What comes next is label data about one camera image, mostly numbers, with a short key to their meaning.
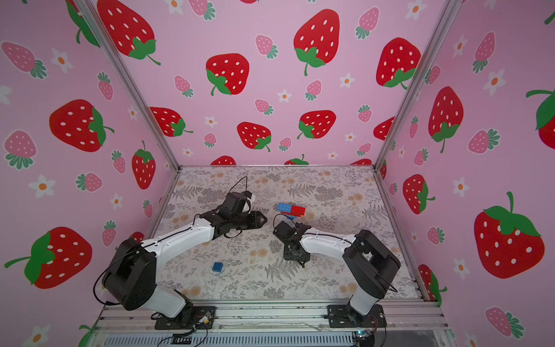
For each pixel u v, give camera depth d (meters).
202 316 0.72
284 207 0.95
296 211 0.95
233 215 0.68
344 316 0.73
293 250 0.64
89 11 0.68
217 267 0.84
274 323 0.73
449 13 0.69
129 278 0.43
